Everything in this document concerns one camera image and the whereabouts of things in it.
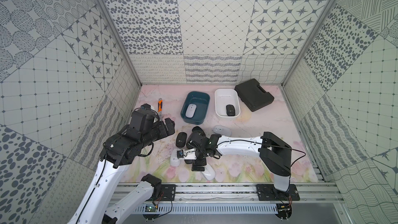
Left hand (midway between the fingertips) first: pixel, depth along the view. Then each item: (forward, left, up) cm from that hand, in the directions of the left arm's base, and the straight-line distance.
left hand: (170, 126), depth 65 cm
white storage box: (+43, -30, -29) cm, 60 cm away
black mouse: (+28, -31, -26) cm, 50 cm away
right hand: (-4, -9, -27) cm, 29 cm away
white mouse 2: (+14, -25, -29) cm, 41 cm away
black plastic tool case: (+40, -48, -24) cm, 67 cm away
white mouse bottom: (-11, -17, -28) cm, 35 cm away
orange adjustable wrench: (+33, +18, -27) cm, 46 cm away
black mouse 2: (+6, -1, -25) cm, 26 cm away
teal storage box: (+38, -11, -28) cm, 48 cm away
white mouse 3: (-5, +2, -27) cm, 27 cm away
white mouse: (+29, -4, -27) cm, 40 cm away
